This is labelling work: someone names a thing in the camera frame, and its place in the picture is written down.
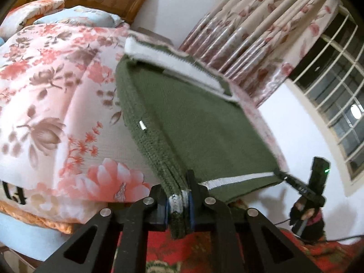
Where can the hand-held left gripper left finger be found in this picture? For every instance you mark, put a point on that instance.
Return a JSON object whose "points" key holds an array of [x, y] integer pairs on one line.
{"points": [[159, 213]]}

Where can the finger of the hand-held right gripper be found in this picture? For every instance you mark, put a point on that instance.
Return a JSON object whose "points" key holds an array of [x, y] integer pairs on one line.
{"points": [[295, 186]]}

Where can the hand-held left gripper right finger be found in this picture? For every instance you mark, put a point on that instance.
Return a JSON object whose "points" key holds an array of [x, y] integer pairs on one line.
{"points": [[199, 213]]}

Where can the green knitted sweater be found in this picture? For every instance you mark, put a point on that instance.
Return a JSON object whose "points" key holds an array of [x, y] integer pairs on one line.
{"points": [[199, 125]]}

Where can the person's right forearm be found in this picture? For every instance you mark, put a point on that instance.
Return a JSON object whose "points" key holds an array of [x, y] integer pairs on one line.
{"points": [[317, 224]]}

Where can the person's right hand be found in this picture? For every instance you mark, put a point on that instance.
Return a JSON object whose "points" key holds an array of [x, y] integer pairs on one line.
{"points": [[298, 209]]}

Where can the barred window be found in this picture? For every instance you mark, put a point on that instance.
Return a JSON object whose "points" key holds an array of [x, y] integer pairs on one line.
{"points": [[335, 102]]}

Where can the light blue bed sheet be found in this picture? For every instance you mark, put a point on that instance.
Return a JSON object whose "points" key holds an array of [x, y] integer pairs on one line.
{"points": [[42, 243]]}

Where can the pink floral blanket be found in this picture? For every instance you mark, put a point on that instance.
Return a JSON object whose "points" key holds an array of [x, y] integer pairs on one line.
{"points": [[57, 105]]}

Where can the pink floral curtain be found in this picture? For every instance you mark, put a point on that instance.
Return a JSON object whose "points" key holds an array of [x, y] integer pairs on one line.
{"points": [[256, 28]]}

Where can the wooden nightstand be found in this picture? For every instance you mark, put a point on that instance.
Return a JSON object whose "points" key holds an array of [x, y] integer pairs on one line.
{"points": [[148, 31]]}

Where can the light blue floral pillow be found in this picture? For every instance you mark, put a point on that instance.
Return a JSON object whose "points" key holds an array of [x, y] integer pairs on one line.
{"points": [[85, 15]]}

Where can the folded orange floral quilt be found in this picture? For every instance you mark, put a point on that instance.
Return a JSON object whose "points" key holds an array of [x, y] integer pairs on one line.
{"points": [[25, 12]]}

